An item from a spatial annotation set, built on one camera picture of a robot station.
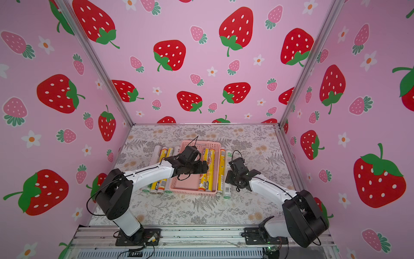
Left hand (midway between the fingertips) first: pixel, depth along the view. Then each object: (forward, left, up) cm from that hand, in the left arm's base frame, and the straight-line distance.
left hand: (204, 167), depth 89 cm
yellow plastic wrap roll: (-6, -10, -4) cm, 12 cm away
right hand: (-3, -17, -4) cm, 18 cm away
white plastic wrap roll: (-8, +20, -5) cm, 22 cm away
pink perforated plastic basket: (-7, +8, -7) cm, 13 cm away
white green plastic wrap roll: (-11, -12, -4) cm, 17 cm away
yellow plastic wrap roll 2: (+1, -4, -5) cm, 6 cm away
